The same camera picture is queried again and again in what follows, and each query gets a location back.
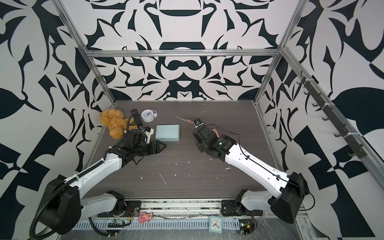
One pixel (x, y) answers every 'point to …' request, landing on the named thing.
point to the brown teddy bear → (114, 119)
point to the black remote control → (134, 111)
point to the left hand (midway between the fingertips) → (162, 144)
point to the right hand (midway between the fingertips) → (203, 137)
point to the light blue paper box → (167, 132)
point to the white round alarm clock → (148, 115)
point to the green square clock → (215, 224)
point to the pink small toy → (144, 217)
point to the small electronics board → (246, 226)
